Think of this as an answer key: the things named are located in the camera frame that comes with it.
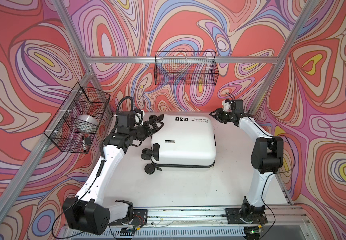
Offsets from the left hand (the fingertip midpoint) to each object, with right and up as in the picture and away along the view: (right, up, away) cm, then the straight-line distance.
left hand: (159, 127), depth 73 cm
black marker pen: (-37, -8, -1) cm, 38 cm away
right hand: (+32, +7, +23) cm, 40 cm away
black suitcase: (+13, -9, +7) cm, 17 cm away
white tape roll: (-35, +2, -3) cm, 35 cm away
